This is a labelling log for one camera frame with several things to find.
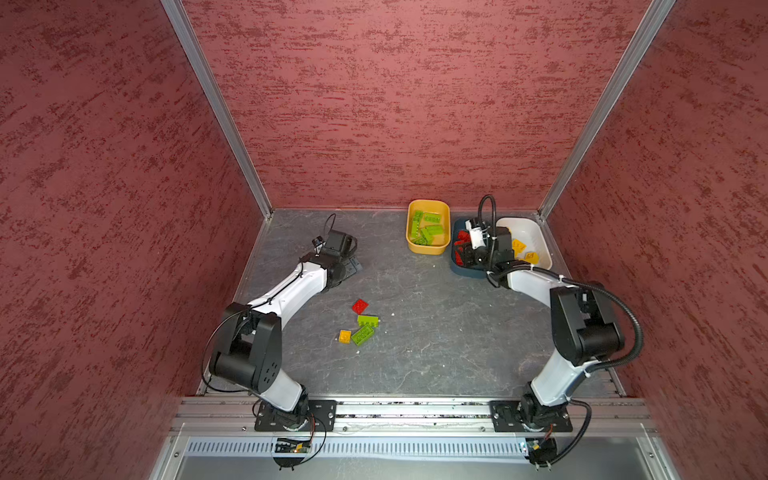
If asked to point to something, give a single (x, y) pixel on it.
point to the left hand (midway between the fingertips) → (344, 275)
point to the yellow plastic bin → (440, 242)
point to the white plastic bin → (529, 231)
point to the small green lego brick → (420, 240)
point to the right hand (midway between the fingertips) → (456, 250)
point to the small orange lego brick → (345, 336)
